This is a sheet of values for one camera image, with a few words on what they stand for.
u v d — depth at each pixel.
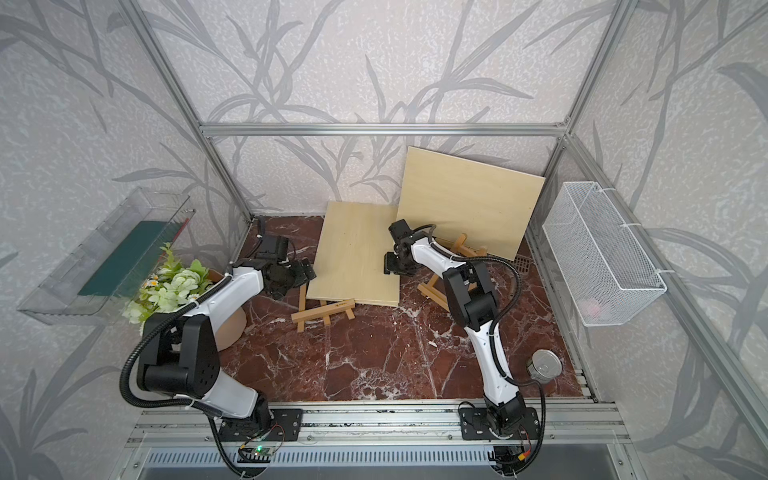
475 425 0.72
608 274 0.61
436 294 0.92
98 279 0.64
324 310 0.92
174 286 0.64
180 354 0.44
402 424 0.75
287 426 0.74
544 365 0.78
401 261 0.89
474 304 0.60
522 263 1.02
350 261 1.04
